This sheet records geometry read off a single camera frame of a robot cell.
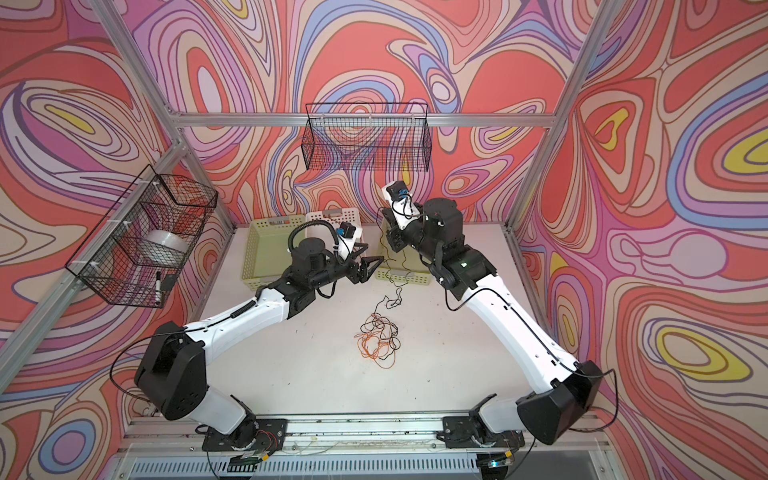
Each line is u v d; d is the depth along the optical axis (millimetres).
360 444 725
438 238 491
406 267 769
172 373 431
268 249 1115
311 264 617
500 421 606
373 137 964
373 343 885
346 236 663
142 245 690
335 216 1190
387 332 892
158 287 719
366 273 717
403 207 601
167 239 734
